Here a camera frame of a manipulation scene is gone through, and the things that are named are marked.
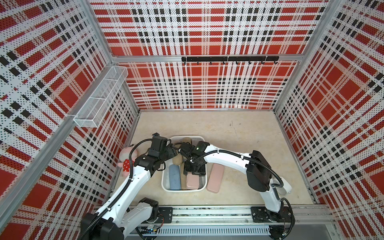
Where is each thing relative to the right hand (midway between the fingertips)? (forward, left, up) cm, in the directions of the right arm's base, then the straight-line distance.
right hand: (193, 173), depth 80 cm
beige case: (+8, +9, -1) cm, 13 cm away
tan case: (-2, +5, -2) cm, 6 cm away
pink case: (-5, 0, +1) cm, 5 cm away
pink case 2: (-1, -13, -6) cm, 14 cm away
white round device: (-8, -48, 0) cm, 49 cm away
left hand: (+11, +12, +7) cm, 17 cm away
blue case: (-3, +10, -3) cm, 11 cm away
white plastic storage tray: (+24, +10, -3) cm, 27 cm away
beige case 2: (+23, +5, -1) cm, 23 cm away
